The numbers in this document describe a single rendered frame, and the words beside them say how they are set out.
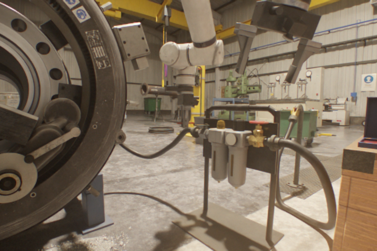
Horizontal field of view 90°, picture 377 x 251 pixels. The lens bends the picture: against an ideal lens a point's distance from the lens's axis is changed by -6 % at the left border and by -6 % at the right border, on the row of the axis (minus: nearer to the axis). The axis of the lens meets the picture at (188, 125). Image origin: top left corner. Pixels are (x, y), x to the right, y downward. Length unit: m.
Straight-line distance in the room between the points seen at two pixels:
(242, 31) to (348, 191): 0.41
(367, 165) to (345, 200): 0.09
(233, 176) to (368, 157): 0.49
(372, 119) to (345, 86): 10.25
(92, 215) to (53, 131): 0.57
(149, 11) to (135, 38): 12.72
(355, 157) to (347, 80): 10.47
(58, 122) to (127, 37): 0.33
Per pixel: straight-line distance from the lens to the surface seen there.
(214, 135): 0.89
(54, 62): 0.72
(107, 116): 0.61
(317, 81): 6.61
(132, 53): 0.70
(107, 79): 0.61
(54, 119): 0.62
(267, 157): 0.86
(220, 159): 0.90
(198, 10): 0.70
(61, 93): 0.70
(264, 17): 0.47
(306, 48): 0.54
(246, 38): 0.48
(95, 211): 1.06
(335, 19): 11.80
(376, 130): 0.73
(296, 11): 0.50
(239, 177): 0.86
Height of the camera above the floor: 0.55
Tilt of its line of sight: 5 degrees down
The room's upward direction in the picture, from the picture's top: 1 degrees clockwise
